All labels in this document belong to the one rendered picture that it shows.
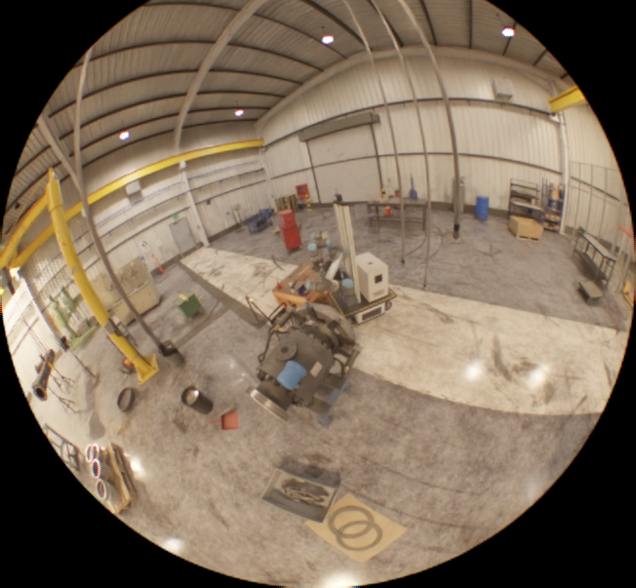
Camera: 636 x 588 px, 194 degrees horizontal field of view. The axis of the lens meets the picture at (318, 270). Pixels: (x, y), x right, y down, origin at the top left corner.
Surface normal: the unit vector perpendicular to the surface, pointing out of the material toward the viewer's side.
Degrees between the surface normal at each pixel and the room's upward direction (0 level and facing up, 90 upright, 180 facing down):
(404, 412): 0
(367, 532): 0
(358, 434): 0
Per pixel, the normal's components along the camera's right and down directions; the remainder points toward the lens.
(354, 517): -0.20, -0.85
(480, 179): -0.59, 0.50
